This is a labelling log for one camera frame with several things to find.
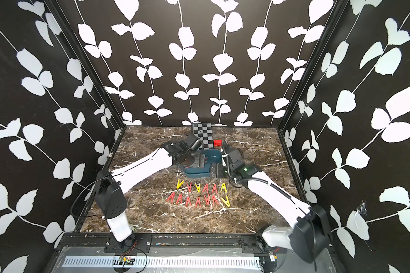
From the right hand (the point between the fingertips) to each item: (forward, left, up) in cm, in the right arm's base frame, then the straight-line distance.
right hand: (216, 166), depth 81 cm
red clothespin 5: (-11, +14, -15) cm, 23 cm away
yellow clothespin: (-2, +20, -15) cm, 25 cm away
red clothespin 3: (-9, +23, -16) cm, 30 cm away
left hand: (+3, +9, 0) cm, 10 cm away
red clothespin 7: (-11, +4, -15) cm, 19 cm away
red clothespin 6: (-12, +9, -15) cm, 21 cm away
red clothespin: (-4, +14, -15) cm, 21 cm away
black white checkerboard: (+36, +8, -13) cm, 39 cm away
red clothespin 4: (-10, +19, -16) cm, 26 cm away
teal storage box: (+18, +2, -17) cm, 25 cm away
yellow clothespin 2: (-4, +9, -16) cm, 19 cm away
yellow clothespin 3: (-12, -6, -16) cm, 20 cm away
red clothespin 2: (-4, +5, -15) cm, 16 cm away
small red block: (+29, -2, -16) cm, 33 cm away
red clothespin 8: (-10, +1, -16) cm, 19 cm away
